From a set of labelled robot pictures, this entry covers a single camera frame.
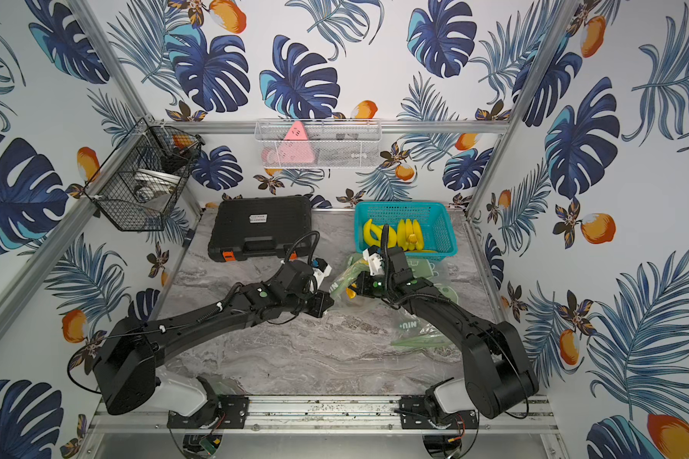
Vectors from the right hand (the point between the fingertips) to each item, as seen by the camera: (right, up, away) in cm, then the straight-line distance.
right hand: (350, 283), depth 85 cm
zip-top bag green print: (+19, -15, 0) cm, 24 cm away
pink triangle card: (-17, +42, +5) cm, 46 cm away
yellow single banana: (+11, +17, +28) cm, 35 cm away
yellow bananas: (0, -3, -3) cm, 4 cm away
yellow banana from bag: (+20, +14, +12) cm, 28 cm away
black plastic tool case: (-35, +18, +25) cm, 47 cm away
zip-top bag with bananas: (-2, -6, 0) cm, 7 cm away
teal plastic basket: (+33, +21, +26) cm, 47 cm away
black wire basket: (-57, +30, -6) cm, 65 cm away
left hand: (-4, -3, -6) cm, 8 cm away
